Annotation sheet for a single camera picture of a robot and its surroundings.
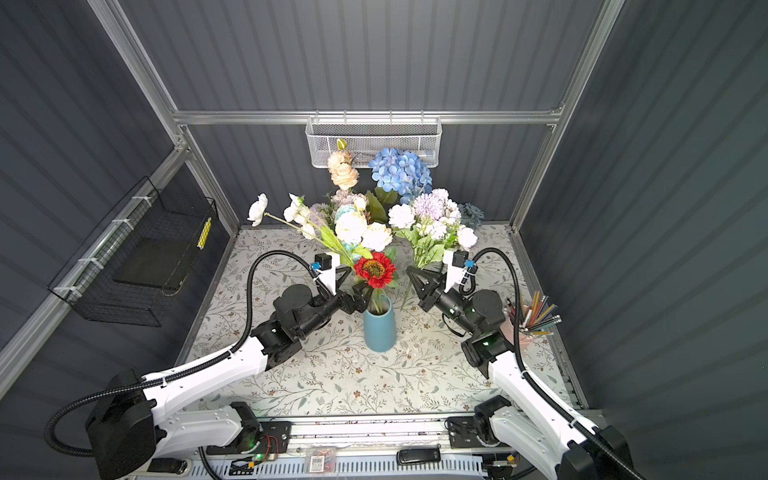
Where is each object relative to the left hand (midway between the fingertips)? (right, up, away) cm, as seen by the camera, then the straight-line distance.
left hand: (363, 273), depth 72 cm
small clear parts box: (-9, -43, -4) cm, 45 cm away
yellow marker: (-46, +11, +11) cm, 48 cm away
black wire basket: (-57, -1, -10) cm, 58 cm away
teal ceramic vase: (+4, -13, +2) cm, 14 cm away
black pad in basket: (-53, +3, +3) cm, 54 cm away
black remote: (+14, -44, 0) cm, 47 cm away
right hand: (+11, 0, -5) cm, 12 cm away
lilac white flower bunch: (-13, +16, +12) cm, 24 cm away
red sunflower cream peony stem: (+3, +1, -5) cm, 6 cm away
